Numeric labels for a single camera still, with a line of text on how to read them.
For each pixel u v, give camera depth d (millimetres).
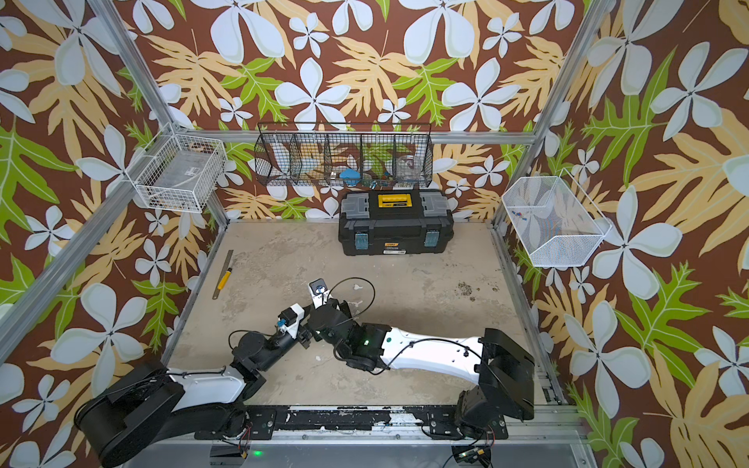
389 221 978
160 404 431
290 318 640
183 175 855
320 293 618
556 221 844
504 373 414
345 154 978
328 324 524
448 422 744
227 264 1076
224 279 1014
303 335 702
